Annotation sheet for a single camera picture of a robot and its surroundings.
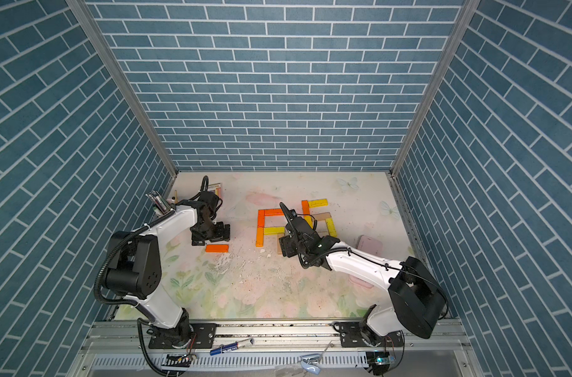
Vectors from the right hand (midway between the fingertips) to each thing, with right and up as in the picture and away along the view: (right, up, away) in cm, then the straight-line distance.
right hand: (289, 239), depth 85 cm
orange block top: (+7, +10, +20) cm, 24 cm away
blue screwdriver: (-19, -30, -14) cm, 38 cm away
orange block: (-29, -5, +9) cm, 31 cm away
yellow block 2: (+13, +12, +23) cm, 29 cm away
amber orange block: (-13, -2, +12) cm, 18 cm away
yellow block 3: (+18, +2, +14) cm, 23 cm away
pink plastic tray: (+34, -5, +10) cm, 36 cm away
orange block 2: (-8, +8, +20) cm, 23 cm away
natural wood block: (-4, -5, +9) cm, 11 cm away
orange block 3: (-13, +6, +18) cm, 23 cm away
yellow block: (-7, +1, +14) cm, 16 cm away
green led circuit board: (+28, -34, -14) cm, 46 cm away
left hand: (-26, -1, +7) cm, 27 cm away
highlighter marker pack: (-36, +19, +27) cm, 49 cm away
